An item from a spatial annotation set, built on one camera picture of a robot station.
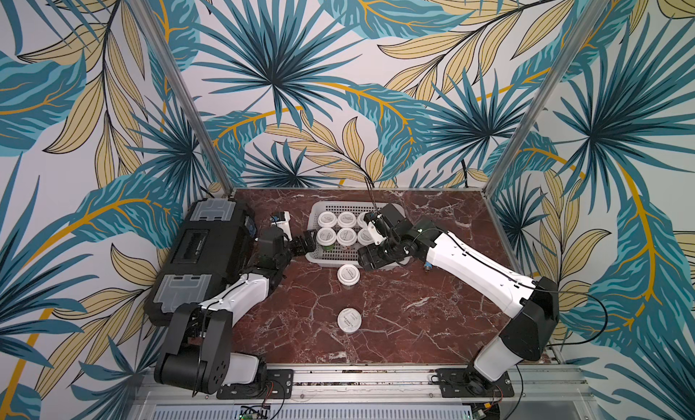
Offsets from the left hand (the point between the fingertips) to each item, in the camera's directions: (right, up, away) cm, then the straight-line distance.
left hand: (304, 234), depth 88 cm
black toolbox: (-28, -3, -3) cm, 28 cm away
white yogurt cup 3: (+6, -2, +7) cm, 9 cm away
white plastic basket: (+10, -9, +10) cm, 16 cm away
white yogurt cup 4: (+14, -1, +7) cm, 15 cm away
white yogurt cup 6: (+15, -25, -8) cm, 30 cm away
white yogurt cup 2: (+14, +5, +12) cm, 19 cm away
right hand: (+21, -6, -9) cm, 23 cm away
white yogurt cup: (+6, +5, +11) cm, 13 cm away
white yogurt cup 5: (+14, -13, 0) cm, 20 cm away
